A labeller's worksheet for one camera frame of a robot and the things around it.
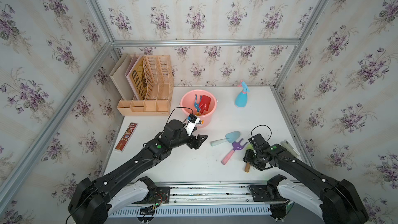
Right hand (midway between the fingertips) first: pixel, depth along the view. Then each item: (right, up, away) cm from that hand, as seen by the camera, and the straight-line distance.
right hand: (247, 161), depth 83 cm
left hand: (-25, +17, -9) cm, 31 cm away
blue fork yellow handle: (-28, +30, +14) cm, 44 cm away
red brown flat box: (-71, +11, +8) cm, 72 cm away
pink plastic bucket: (-34, +32, +9) cm, 48 cm away
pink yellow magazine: (-65, +48, +10) cm, 82 cm away
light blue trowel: (-7, +11, +10) cm, 16 cm away
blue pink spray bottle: (+2, +35, +19) cm, 39 cm away
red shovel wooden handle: (-23, +32, +12) cm, 42 cm away
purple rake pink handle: (-5, +7, +4) cm, 10 cm away
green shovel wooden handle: (-1, -2, -4) cm, 4 cm away
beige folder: (-74, +48, +4) cm, 88 cm away
